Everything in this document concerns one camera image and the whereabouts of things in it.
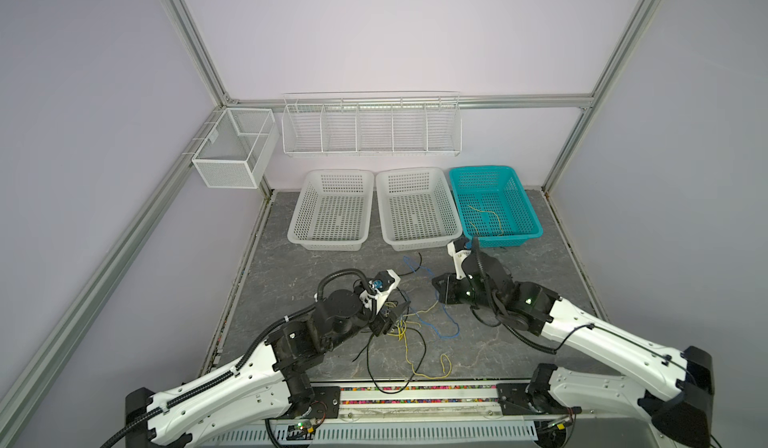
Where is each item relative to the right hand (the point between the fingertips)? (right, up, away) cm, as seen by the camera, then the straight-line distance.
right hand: (431, 284), depth 73 cm
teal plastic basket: (+30, +21, +43) cm, 56 cm away
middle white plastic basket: (-1, +20, +42) cm, 47 cm away
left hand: (-8, -2, -5) cm, 10 cm away
